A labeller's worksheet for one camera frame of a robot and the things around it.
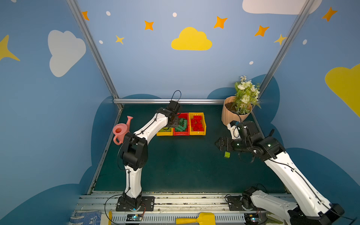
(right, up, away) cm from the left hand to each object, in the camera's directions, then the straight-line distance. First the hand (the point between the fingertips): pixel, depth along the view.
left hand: (174, 122), depth 94 cm
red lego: (+17, -4, +10) cm, 20 cm away
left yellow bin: (-7, -9, +7) cm, 14 cm away
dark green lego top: (+5, 0, +13) cm, 14 cm away
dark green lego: (+7, -1, +11) cm, 13 cm away
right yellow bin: (+12, +4, +14) cm, 19 cm away
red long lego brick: (+15, -1, +17) cm, 23 cm away
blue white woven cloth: (-42, -49, -23) cm, 68 cm away
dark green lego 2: (+4, -5, +10) cm, 12 cm away
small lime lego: (+35, -22, -1) cm, 42 cm away
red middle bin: (+7, +4, +14) cm, 16 cm away
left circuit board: (-20, -49, -23) cm, 57 cm away
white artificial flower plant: (+46, +17, -5) cm, 49 cm away
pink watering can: (-36, -6, -3) cm, 37 cm away
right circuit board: (+41, -50, -22) cm, 68 cm away
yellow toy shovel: (+16, -48, -25) cm, 56 cm away
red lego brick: (+17, +3, +14) cm, 23 cm away
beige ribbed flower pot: (+40, +5, +9) cm, 41 cm away
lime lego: (-6, -4, -15) cm, 17 cm away
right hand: (+27, -10, -21) cm, 36 cm away
